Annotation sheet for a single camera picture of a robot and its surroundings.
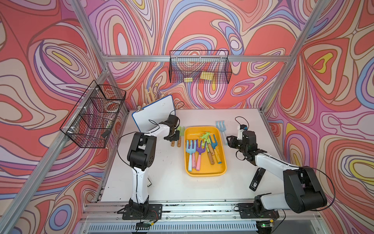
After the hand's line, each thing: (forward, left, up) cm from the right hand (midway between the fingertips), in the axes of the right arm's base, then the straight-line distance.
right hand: (229, 141), depth 92 cm
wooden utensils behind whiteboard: (+22, +50, +19) cm, 58 cm away
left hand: (+9, +35, -7) cm, 37 cm away
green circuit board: (-42, +51, -9) cm, 66 cm away
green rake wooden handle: (+3, +37, -6) cm, 37 cm away
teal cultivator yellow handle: (+1, +9, -7) cm, 11 cm away
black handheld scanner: (-21, -14, -9) cm, 27 cm away
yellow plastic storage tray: (-3, +15, -7) cm, 17 cm away
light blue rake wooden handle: (-3, +25, -5) cm, 26 cm away
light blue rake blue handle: (+17, 0, -9) cm, 19 cm away
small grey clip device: (-22, +49, -6) cm, 55 cm away
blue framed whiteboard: (+13, +49, +12) cm, 52 cm away
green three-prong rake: (+7, +13, -4) cm, 16 cm away
